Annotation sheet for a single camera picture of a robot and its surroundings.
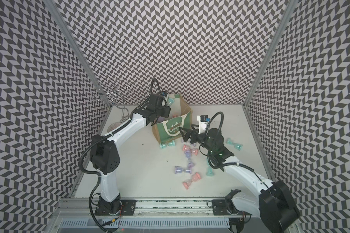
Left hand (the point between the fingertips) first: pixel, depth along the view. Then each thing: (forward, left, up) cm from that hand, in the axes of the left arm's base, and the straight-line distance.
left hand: (167, 108), depth 90 cm
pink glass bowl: (-1, +39, -16) cm, 42 cm away
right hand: (-18, -11, +3) cm, 22 cm away
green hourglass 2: (-34, -25, -18) cm, 46 cm away
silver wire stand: (+4, +29, +11) cm, 31 cm away
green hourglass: (-17, -45, -17) cm, 51 cm away
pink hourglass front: (-36, -17, -18) cm, 44 cm away
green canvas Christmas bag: (-14, -1, -3) cm, 14 cm away
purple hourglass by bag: (-21, -13, -6) cm, 25 cm away
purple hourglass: (-32, -7, -17) cm, 37 cm away
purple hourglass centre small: (-22, -13, -18) cm, 31 cm away
